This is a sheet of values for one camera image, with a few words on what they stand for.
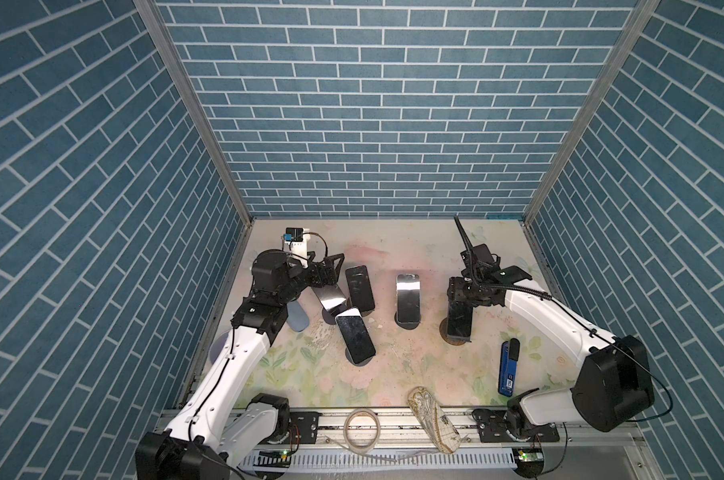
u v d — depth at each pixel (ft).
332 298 2.94
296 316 3.03
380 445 2.37
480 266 2.15
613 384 1.34
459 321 2.84
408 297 2.86
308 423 2.43
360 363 2.65
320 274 2.15
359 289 2.95
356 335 2.64
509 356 2.70
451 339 2.85
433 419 2.37
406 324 2.96
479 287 2.00
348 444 2.34
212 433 1.31
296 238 2.07
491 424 2.43
